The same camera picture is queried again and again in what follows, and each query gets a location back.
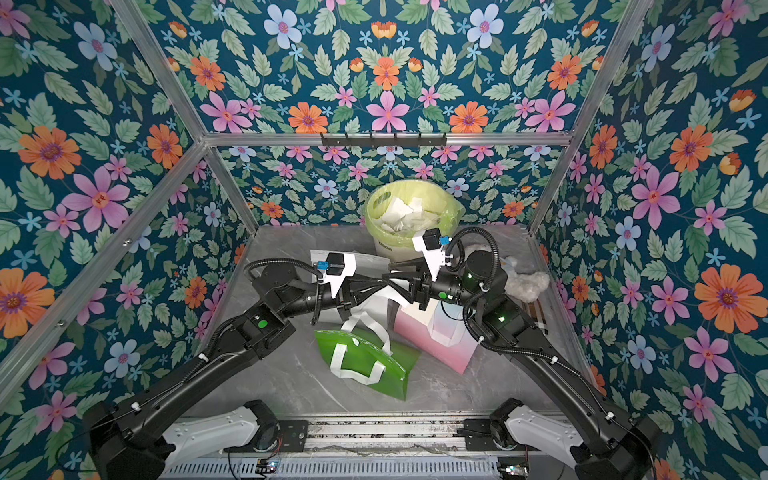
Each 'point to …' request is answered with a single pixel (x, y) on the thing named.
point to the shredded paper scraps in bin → (404, 218)
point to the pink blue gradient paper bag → (443, 334)
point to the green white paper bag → (361, 351)
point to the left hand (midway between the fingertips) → (384, 284)
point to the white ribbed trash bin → (394, 252)
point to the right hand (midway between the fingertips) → (396, 264)
